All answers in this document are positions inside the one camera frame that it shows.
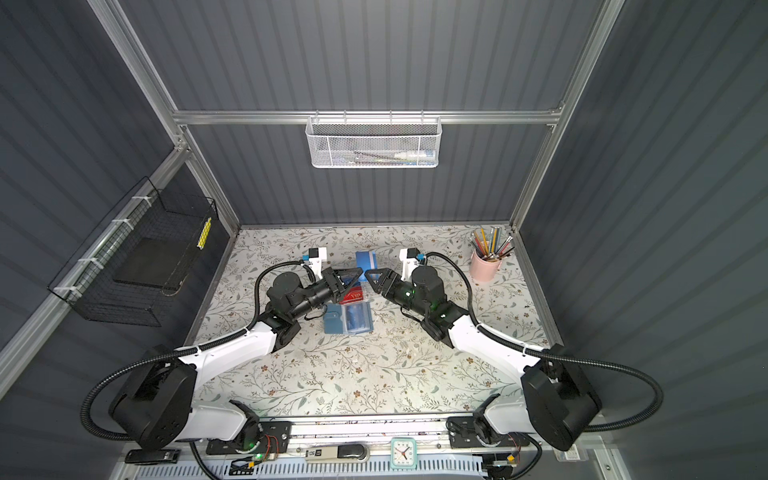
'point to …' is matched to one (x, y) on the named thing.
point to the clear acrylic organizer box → (363, 291)
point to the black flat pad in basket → (155, 262)
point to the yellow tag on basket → (204, 234)
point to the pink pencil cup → (482, 270)
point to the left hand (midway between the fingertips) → (364, 271)
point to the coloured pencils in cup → (489, 245)
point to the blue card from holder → (366, 261)
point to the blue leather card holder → (346, 319)
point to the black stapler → (152, 456)
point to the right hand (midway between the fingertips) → (372, 279)
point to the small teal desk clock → (404, 453)
